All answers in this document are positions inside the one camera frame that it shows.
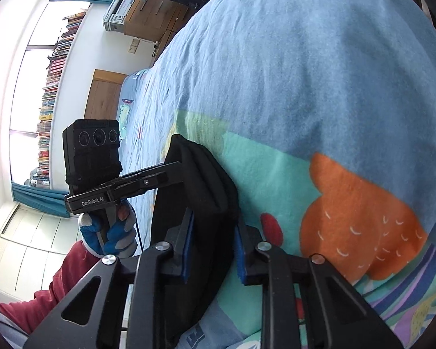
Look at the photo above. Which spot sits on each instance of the white printer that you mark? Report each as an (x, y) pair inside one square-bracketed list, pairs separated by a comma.
[(118, 11)]

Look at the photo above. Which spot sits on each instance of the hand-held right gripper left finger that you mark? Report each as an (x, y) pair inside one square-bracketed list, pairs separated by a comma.
[(188, 247)]

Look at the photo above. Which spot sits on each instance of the person's left forearm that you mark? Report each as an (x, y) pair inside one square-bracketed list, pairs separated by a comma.
[(51, 291)]

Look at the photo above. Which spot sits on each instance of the row of books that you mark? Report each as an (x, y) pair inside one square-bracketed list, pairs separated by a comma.
[(47, 116)]

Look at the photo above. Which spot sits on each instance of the beige wall plate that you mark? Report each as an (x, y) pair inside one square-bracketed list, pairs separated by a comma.
[(134, 46)]

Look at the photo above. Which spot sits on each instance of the white wardrobe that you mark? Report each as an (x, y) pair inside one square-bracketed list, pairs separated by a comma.
[(21, 240)]

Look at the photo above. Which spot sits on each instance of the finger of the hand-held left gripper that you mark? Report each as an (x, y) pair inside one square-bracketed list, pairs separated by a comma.
[(160, 169), (141, 184)]

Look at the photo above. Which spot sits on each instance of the black pants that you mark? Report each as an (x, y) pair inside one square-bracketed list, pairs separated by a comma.
[(210, 203)]

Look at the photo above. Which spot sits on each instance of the teal curtain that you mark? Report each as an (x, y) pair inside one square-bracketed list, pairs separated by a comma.
[(40, 198)]

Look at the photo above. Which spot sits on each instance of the wooden headboard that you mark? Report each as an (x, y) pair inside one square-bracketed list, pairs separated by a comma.
[(105, 98)]

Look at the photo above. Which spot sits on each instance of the person's grey clothing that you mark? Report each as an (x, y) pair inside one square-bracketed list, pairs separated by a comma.
[(3, 323)]

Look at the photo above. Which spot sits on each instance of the wooden dresser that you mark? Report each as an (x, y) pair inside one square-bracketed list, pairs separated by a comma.
[(149, 14)]

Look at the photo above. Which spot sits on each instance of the wooden nightstand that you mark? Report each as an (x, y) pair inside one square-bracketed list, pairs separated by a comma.
[(163, 43)]

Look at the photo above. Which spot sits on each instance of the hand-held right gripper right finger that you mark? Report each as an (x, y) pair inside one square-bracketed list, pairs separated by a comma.
[(241, 254)]

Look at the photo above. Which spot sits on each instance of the person's left hand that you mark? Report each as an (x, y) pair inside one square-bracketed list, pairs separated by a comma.
[(125, 240)]

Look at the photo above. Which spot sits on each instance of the blue printed blanket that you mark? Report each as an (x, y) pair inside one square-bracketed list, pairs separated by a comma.
[(294, 80)]

